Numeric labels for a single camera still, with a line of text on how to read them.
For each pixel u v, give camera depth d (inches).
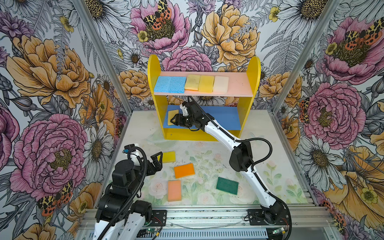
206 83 29.5
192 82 30.1
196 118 29.9
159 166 23.6
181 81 30.6
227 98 46.8
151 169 23.1
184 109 31.0
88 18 29.4
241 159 24.3
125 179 18.5
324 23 30.1
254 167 25.5
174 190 32.8
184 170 35.4
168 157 38.5
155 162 23.4
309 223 45.6
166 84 30.0
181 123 33.4
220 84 29.3
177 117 33.3
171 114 38.3
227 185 32.8
